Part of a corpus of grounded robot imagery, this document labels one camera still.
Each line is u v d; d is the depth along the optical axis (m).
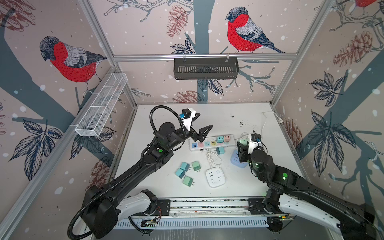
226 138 0.93
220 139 0.93
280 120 1.14
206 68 1.04
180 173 0.83
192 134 0.58
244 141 0.71
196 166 0.86
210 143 0.95
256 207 0.73
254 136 0.61
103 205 0.38
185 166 0.86
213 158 0.91
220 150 0.92
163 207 0.73
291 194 0.49
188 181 0.81
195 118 0.69
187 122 0.57
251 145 0.62
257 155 0.54
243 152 0.63
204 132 0.59
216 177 0.82
